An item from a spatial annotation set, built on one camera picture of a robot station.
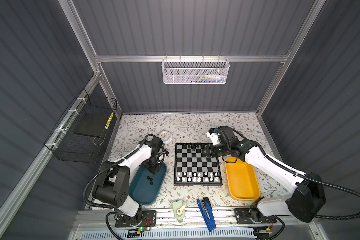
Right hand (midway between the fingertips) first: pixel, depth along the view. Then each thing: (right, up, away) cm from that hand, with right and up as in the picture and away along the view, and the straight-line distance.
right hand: (205, 152), depth 80 cm
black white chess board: (-6, -11, +10) cm, 16 cm away
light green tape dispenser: (-14, -25, -9) cm, 30 cm away
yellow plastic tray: (+23, -18, +6) cm, 30 cm away
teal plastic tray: (-33, -21, +3) cm, 39 cm away
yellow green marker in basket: (-52, +18, 0) cm, 55 cm away
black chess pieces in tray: (-31, -17, +6) cm, 36 cm away
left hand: (-30, -12, +7) cm, 33 cm away
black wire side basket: (-63, +10, -8) cm, 64 cm away
